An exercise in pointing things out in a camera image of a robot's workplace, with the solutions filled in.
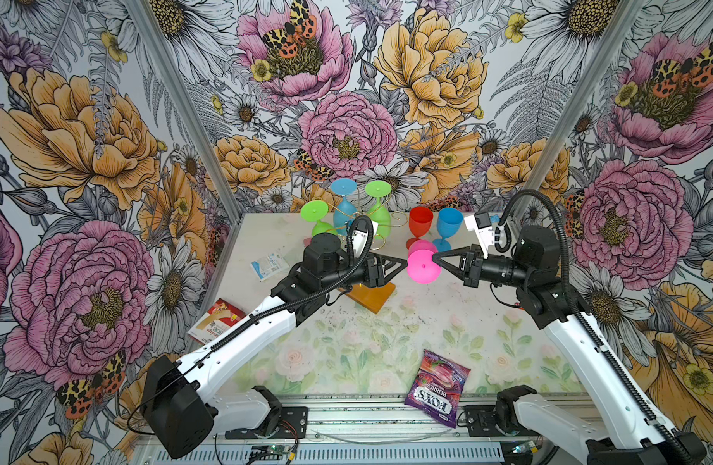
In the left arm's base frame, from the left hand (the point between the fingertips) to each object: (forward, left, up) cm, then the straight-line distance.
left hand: (400, 271), depth 67 cm
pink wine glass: (-1, -4, +3) cm, 5 cm away
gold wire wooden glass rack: (+10, +5, -30) cm, 32 cm away
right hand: (-1, -7, +4) cm, 8 cm away
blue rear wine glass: (+26, +13, -6) cm, 29 cm away
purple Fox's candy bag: (-18, -11, -29) cm, 36 cm away
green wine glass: (+18, +21, +1) cm, 28 cm away
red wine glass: (+30, -11, -15) cm, 36 cm away
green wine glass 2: (+23, +3, -4) cm, 24 cm away
